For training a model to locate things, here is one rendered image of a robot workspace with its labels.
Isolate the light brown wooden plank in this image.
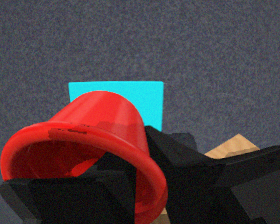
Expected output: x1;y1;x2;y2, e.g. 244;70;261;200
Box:
151;133;260;224

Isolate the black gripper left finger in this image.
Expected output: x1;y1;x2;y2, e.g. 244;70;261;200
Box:
0;152;137;224

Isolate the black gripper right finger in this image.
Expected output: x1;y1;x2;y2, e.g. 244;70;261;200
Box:
144;125;280;224

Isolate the red cup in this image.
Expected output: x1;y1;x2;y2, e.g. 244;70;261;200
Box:
0;89;168;224

